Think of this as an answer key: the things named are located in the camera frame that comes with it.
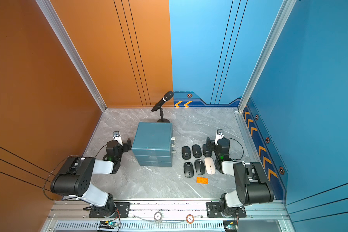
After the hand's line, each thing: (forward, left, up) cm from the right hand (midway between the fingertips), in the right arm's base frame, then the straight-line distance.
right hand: (217, 137), depth 93 cm
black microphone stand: (+17, +37, -2) cm, 41 cm away
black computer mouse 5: (-17, +12, -6) cm, 22 cm away
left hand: (0, +62, 0) cm, 62 cm away
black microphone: (+13, +31, +25) cm, 41 cm away
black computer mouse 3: (-8, +7, -5) cm, 12 cm away
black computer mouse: (-9, +20, -5) cm, 22 cm away
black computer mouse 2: (-7, +13, -4) cm, 16 cm away
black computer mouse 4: (-19, +19, -5) cm, 28 cm away
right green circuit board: (-46, -1, -10) cm, 47 cm away
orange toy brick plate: (-25, +11, -7) cm, 28 cm away
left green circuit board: (-46, +61, -9) cm, 77 cm away
